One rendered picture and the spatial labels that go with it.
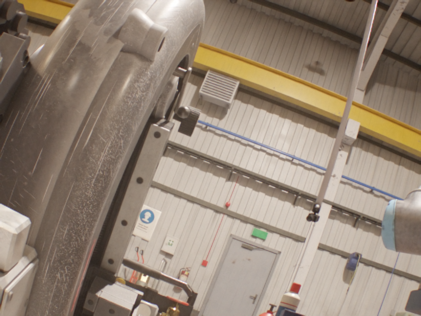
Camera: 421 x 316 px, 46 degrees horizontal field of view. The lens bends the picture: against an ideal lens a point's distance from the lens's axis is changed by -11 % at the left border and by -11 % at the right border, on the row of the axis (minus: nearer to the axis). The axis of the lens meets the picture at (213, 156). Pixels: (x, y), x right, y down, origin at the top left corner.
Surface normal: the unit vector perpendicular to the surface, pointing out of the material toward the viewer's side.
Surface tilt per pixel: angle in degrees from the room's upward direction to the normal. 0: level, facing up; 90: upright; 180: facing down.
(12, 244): 106
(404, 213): 79
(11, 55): 86
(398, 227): 112
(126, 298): 28
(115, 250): 119
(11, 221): 23
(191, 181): 90
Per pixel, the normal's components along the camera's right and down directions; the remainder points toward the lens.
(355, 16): -0.35, 0.86
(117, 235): -0.05, 0.23
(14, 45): 0.16, -0.30
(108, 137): 0.69, 0.01
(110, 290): 0.38, -0.90
